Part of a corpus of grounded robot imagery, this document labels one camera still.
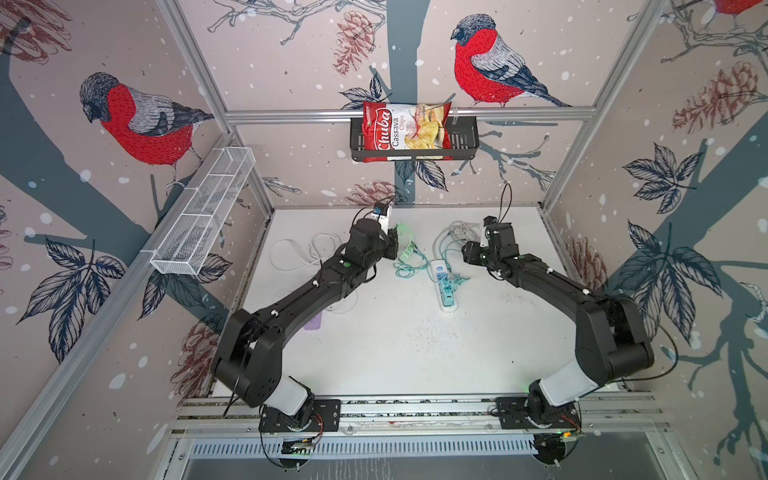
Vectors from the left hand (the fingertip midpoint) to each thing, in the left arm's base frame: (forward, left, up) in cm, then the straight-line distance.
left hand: (395, 230), depth 82 cm
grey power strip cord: (+18, -27, -22) cm, 39 cm away
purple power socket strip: (-17, +24, -22) cm, 37 cm away
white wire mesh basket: (-8, +51, +6) cm, 52 cm away
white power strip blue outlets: (+2, -15, -23) cm, 28 cm away
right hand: (+2, -22, -13) cm, 26 cm away
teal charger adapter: (-11, -16, -17) cm, 26 cm away
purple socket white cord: (+10, +39, -25) cm, 47 cm away
